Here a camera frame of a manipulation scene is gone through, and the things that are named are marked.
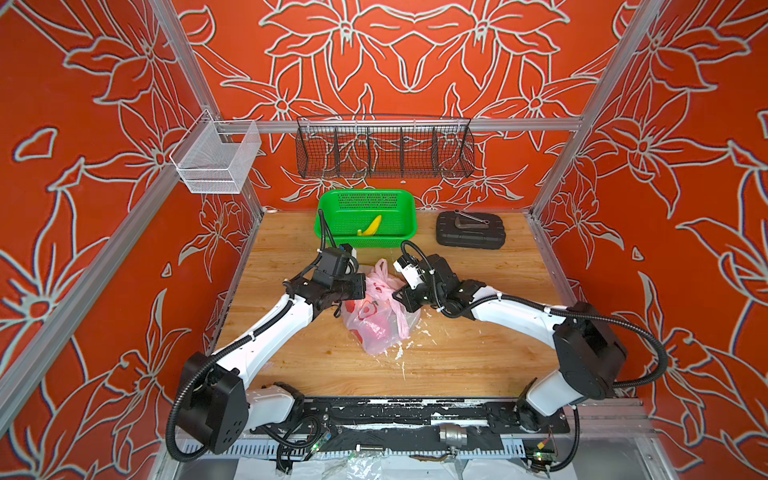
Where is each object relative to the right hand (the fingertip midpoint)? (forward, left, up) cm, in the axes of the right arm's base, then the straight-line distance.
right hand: (390, 293), depth 83 cm
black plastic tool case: (+28, -30, -5) cm, 41 cm away
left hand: (+2, +7, +3) cm, 8 cm away
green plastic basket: (+40, +8, -10) cm, 42 cm away
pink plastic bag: (-6, +4, -3) cm, 8 cm away
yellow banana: (+33, +6, -9) cm, 35 cm away
